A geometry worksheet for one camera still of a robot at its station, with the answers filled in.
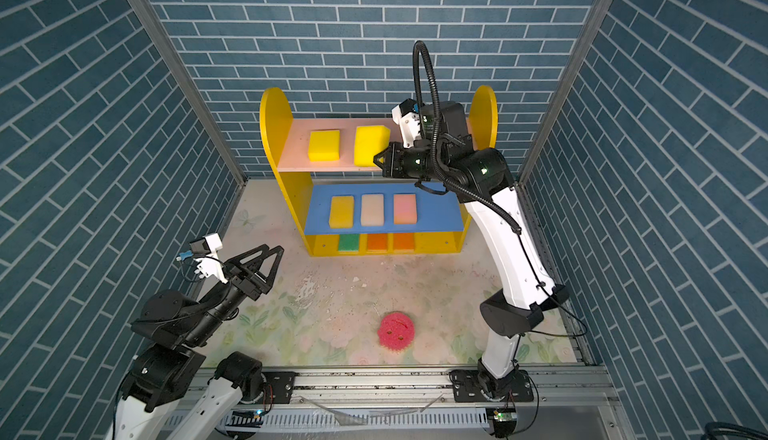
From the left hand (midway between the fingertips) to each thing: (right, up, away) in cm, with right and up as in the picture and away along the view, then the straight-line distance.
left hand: (278, 251), depth 59 cm
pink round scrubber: (+24, -25, +21) cm, 40 cm away
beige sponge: (+16, +8, +32) cm, 37 cm away
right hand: (+18, +20, +2) cm, 27 cm away
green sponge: (+7, -3, +41) cm, 42 cm away
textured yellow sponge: (+7, +7, +32) cm, 33 cm away
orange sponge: (+17, -3, +41) cm, 45 cm away
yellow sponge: (+26, -4, +42) cm, 49 cm away
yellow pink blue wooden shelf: (+37, +3, +31) cm, 48 cm away
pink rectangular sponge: (+26, +8, +32) cm, 42 cm away
